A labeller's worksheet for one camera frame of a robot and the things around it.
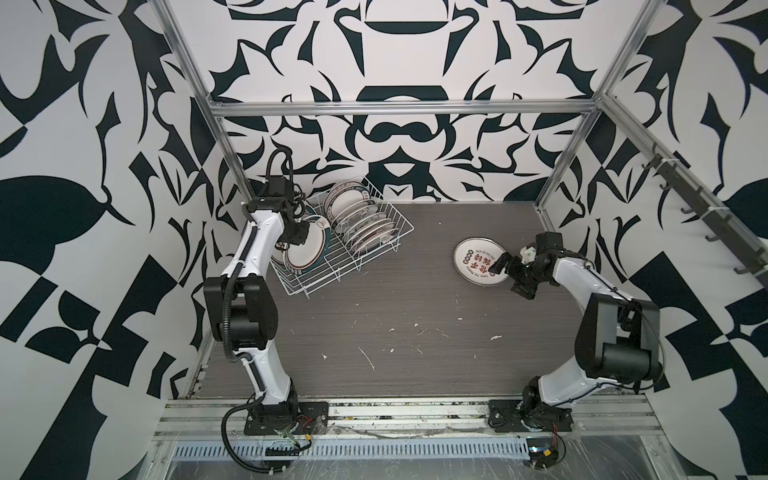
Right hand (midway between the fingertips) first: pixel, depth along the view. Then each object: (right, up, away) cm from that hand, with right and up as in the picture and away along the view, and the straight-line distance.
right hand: (500, 271), depth 92 cm
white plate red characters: (-5, +3, +12) cm, 14 cm away
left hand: (-63, +12, -2) cm, 64 cm away
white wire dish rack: (-49, +14, +3) cm, 51 cm away
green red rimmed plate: (-60, +4, +1) cm, 61 cm away
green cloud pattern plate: (-50, +24, +10) cm, 56 cm away
